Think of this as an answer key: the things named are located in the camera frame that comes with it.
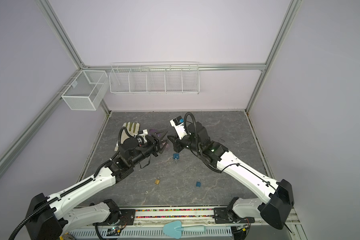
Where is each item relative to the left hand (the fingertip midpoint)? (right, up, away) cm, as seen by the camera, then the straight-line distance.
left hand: (169, 137), depth 69 cm
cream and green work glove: (-32, +3, +40) cm, 51 cm away
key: (+1, -17, +24) cm, 30 cm away
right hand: (-1, 0, +1) cm, 1 cm away
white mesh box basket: (-59, +29, +31) cm, 73 cm away
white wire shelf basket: (-13, +37, +30) cm, 50 cm away
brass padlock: (-9, -27, +16) cm, 33 cm away
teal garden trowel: (+2, -43, +1) cm, 43 cm away
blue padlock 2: (+15, -28, +16) cm, 35 cm away
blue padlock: (+1, -14, +26) cm, 29 cm away
